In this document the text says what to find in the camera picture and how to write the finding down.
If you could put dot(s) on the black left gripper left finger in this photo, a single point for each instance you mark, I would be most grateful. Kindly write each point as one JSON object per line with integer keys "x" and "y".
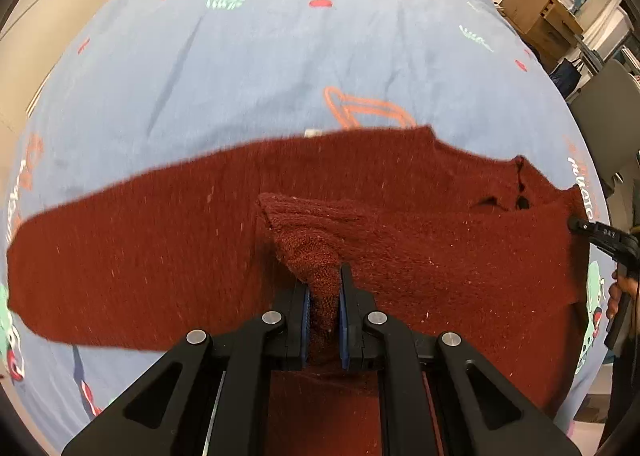
{"x": 208, "y": 395}

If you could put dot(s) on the white wardrobe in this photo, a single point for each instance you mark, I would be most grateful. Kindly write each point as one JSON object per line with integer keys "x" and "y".
{"x": 33, "y": 37}

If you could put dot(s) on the dark red knit sweater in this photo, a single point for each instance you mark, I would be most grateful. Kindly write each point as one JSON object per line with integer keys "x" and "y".
{"x": 443, "y": 239}

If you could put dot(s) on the dark bag on floor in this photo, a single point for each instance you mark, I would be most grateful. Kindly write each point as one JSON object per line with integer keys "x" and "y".
{"x": 566, "y": 77}

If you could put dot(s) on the person's right hand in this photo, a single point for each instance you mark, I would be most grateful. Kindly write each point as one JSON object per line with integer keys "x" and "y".
{"x": 623, "y": 286}

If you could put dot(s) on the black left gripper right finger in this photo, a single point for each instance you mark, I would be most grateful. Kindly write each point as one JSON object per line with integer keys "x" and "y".
{"x": 438, "y": 395}

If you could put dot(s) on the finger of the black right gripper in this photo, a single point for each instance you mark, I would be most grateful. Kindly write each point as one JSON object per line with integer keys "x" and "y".
{"x": 581, "y": 227}

